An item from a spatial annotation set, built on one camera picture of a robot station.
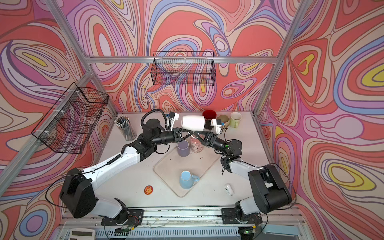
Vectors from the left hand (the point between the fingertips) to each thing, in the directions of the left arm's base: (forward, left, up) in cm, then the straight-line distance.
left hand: (193, 133), depth 69 cm
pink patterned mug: (+7, -2, -22) cm, 23 cm away
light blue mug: (-14, +4, -22) cm, 26 cm away
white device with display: (-36, +51, -27) cm, 68 cm away
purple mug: (+5, +6, -22) cm, 23 cm away
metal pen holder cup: (+18, +44, -13) cm, 49 cm away
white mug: (+4, 0, +3) cm, 5 cm away
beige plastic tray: (-2, +16, -31) cm, 35 cm away
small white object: (-17, -20, -28) cm, 38 cm away
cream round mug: (+30, -22, -22) cm, 43 cm away
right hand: (0, -1, -3) cm, 3 cm away
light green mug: (+29, -30, -22) cm, 47 cm away
